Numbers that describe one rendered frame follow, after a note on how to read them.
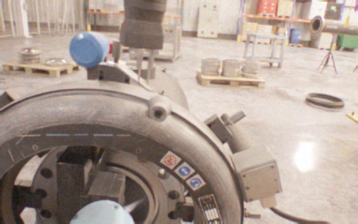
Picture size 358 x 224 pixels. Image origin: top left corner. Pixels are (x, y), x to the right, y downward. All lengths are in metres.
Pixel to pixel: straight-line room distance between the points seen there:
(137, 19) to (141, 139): 0.23
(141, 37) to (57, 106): 0.22
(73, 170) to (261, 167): 0.42
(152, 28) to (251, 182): 0.42
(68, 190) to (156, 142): 0.22
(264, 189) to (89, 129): 0.43
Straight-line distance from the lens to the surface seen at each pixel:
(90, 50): 1.24
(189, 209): 0.79
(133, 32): 0.45
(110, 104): 0.52
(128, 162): 0.70
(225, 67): 4.80
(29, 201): 0.87
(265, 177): 0.65
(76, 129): 0.54
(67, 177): 0.59
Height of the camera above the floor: 1.13
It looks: 21 degrees down
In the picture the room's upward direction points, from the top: 4 degrees clockwise
